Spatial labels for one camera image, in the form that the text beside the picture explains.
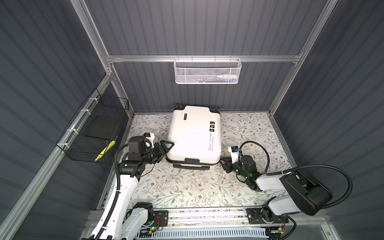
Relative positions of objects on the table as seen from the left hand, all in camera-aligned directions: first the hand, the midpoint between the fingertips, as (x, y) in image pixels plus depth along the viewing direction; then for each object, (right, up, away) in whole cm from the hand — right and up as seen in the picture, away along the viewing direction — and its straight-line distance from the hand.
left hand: (171, 147), depth 74 cm
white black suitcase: (+13, +7, +9) cm, 17 cm away
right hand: (+28, -10, +14) cm, 33 cm away
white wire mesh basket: (+22, +57, +50) cm, 79 cm away
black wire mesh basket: (-38, +10, 0) cm, 39 cm away
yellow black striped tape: (-29, 0, -6) cm, 29 cm away
